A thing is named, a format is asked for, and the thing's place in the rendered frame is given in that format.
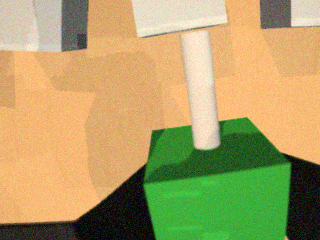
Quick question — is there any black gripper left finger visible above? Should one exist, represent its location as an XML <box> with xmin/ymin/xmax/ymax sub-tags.
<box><xmin>0</xmin><ymin>163</ymin><xmax>156</xmax><ymax>240</ymax></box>

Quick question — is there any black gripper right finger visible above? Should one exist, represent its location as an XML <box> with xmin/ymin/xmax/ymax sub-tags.
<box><xmin>281</xmin><ymin>152</ymin><xmax>320</xmax><ymax>240</ymax></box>

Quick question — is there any green block with grey pin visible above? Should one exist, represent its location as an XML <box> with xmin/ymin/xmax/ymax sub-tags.
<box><xmin>143</xmin><ymin>30</ymin><xmax>291</xmax><ymax>240</ymax></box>

